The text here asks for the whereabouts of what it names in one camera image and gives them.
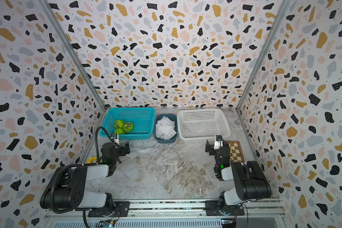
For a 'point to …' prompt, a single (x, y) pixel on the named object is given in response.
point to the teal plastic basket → (142, 118)
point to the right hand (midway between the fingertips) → (217, 140)
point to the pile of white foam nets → (165, 128)
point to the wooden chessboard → (236, 154)
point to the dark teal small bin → (173, 117)
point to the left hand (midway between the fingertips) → (122, 142)
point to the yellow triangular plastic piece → (91, 158)
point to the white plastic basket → (201, 124)
